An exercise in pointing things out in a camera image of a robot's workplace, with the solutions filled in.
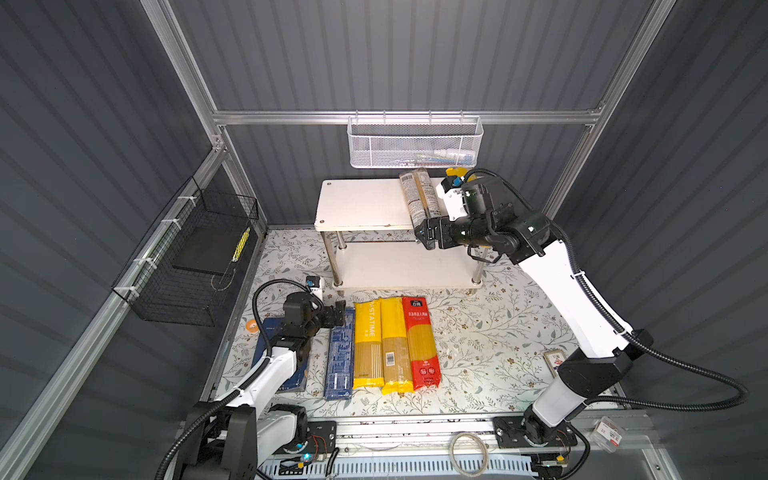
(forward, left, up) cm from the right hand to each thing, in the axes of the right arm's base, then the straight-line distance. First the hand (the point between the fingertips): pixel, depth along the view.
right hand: (434, 227), depth 68 cm
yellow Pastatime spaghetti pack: (-18, +17, -35) cm, 43 cm away
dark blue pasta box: (-25, +34, -31) cm, 53 cm away
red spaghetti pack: (-17, +1, -35) cm, 39 cm away
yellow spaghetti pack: (-19, +9, -34) cm, 40 cm away
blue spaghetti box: (-21, +25, -35) cm, 47 cm away
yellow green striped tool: (+3, +50, -9) cm, 51 cm away
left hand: (-4, +28, -27) cm, 39 cm away
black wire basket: (-7, +61, -9) cm, 62 cm away
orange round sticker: (-7, +55, -37) cm, 67 cm away
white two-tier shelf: (+29, +19, -37) cm, 51 cm away
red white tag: (-36, -43, -36) cm, 66 cm away
